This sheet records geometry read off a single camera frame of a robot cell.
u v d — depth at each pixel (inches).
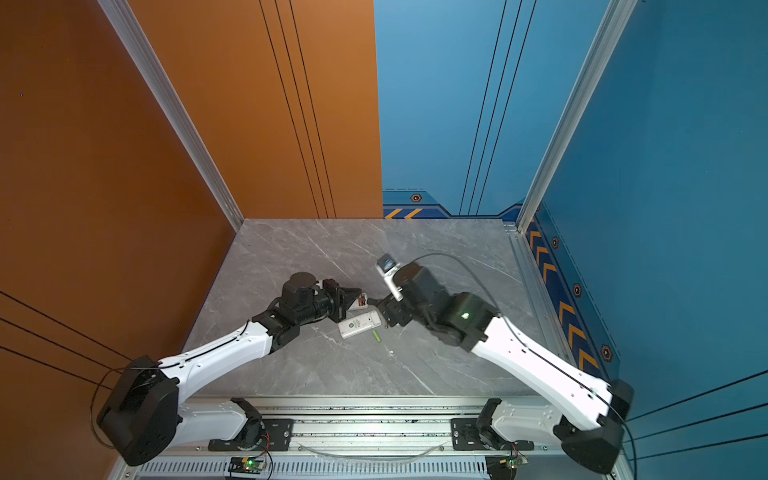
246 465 28.0
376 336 35.2
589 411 14.9
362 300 30.4
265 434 28.5
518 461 27.3
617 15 27.5
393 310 23.4
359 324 35.9
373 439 29.2
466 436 28.5
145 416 16.3
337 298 28.3
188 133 36.2
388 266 22.4
